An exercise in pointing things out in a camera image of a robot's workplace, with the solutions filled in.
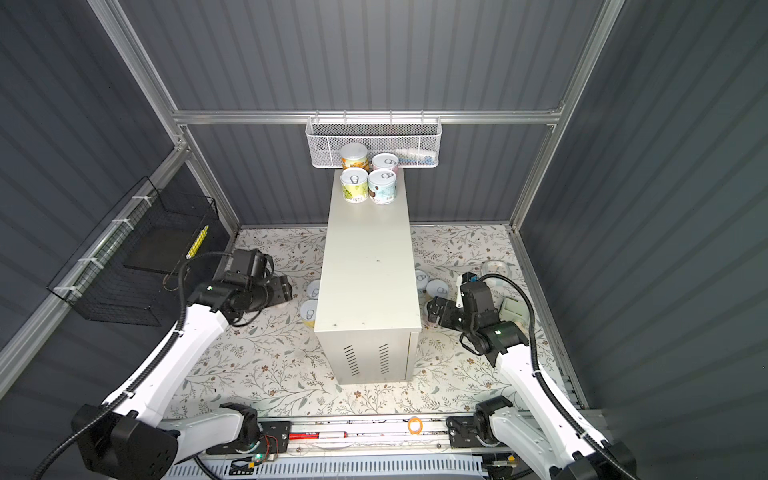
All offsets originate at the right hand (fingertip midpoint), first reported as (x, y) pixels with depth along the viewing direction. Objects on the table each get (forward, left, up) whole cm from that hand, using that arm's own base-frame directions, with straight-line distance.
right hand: (445, 310), depth 80 cm
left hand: (+3, +45, +5) cm, 45 cm away
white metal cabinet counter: (-13, +18, +20) cm, 30 cm away
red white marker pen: (-28, +33, -13) cm, 45 cm away
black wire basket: (+2, +78, +16) cm, 80 cm away
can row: (+12, +40, -7) cm, 42 cm away
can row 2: (+5, +40, -8) cm, 41 cm away
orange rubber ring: (-26, +8, -14) cm, 31 cm away
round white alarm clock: (+24, -20, -13) cm, 34 cm away
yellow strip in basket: (+13, +66, +15) cm, 69 cm away
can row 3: (+12, 0, -8) cm, 15 cm away
